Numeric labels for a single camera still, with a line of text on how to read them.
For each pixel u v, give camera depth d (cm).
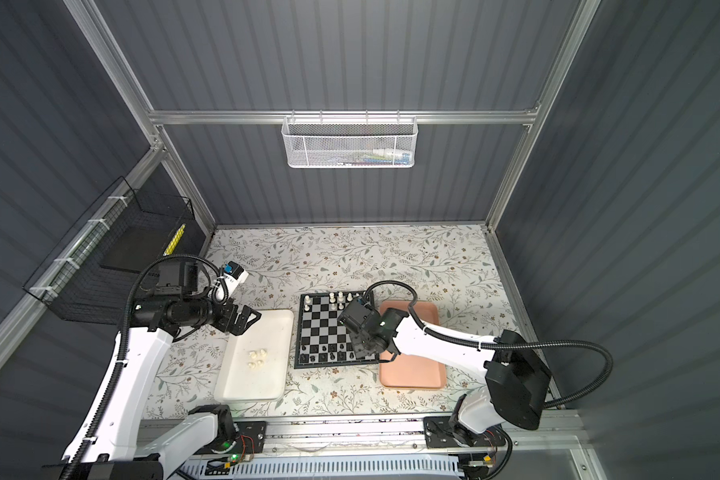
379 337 56
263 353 86
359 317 62
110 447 37
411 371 84
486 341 45
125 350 44
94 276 70
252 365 84
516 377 42
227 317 64
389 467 77
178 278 55
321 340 89
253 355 85
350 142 124
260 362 85
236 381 83
